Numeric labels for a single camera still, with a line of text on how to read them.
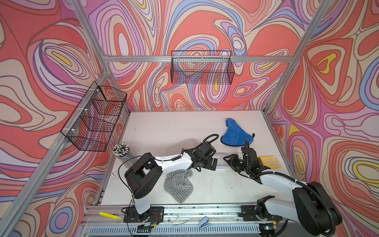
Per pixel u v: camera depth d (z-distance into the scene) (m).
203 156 0.68
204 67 0.96
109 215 0.73
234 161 0.78
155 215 0.72
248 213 0.73
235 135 1.01
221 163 0.86
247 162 0.68
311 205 0.42
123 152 0.77
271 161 0.91
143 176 0.47
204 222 0.70
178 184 0.79
